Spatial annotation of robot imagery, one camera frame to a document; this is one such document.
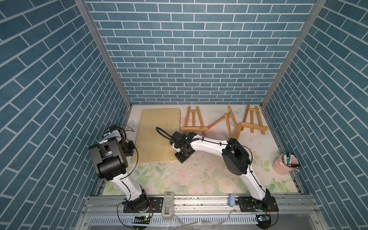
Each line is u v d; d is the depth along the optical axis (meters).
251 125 1.04
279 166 0.80
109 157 0.51
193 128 1.05
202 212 0.72
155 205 0.73
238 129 1.00
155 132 0.81
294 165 0.77
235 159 0.55
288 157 0.81
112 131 0.67
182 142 0.70
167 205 0.72
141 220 0.72
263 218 0.72
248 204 0.73
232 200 0.73
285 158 0.81
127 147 0.83
